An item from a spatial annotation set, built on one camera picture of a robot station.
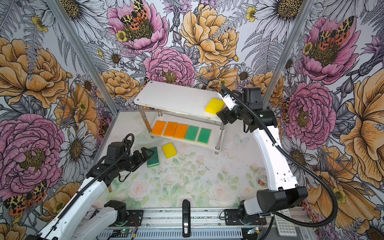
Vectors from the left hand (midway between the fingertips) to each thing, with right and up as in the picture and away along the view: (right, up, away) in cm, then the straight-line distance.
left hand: (149, 161), depth 78 cm
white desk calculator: (+65, -29, -8) cm, 72 cm away
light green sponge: (+21, +13, +21) cm, 32 cm away
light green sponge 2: (+30, +12, +18) cm, 37 cm away
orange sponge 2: (+7, +16, +24) cm, 30 cm away
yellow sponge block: (+7, +2, +20) cm, 21 cm away
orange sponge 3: (+14, +14, +23) cm, 31 cm away
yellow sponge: (+33, +28, -3) cm, 44 cm away
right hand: (+39, +25, -7) cm, 47 cm away
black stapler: (+20, -25, -8) cm, 32 cm away
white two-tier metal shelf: (+16, +25, -4) cm, 30 cm away
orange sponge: (-1, +17, +24) cm, 29 cm away
